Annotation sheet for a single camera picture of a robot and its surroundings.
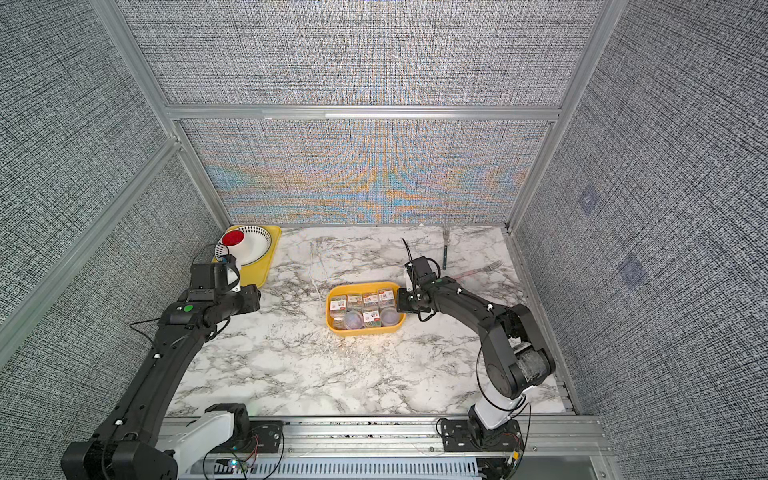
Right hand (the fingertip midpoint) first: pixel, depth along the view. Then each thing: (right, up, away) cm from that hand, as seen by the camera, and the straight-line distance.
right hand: (399, 296), depth 92 cm
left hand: (-39, +3, -12) cm, 41 cm away
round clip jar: (-3, -6, -2) cm, 7 cm away
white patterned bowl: (-53, +16, +21) cm, 60 cm away
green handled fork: (+20, +20, +25) cm, 38 cm away
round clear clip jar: (-14, -7, -2) cm, 15 cm away
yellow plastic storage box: (-19, +1, +4) cm, 19 cm away
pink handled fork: (+33, +8, +16) cm, 37 cm away
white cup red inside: (-58, +18, +15) cm, 63 cm away
